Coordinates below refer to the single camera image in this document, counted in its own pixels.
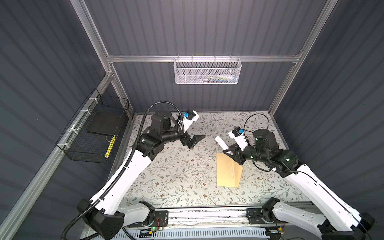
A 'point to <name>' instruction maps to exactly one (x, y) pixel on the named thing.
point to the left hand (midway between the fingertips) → (198, 127)
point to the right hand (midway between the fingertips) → (227, 150)
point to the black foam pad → (104, 122)
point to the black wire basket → (92, 135)
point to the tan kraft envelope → (228, 171)
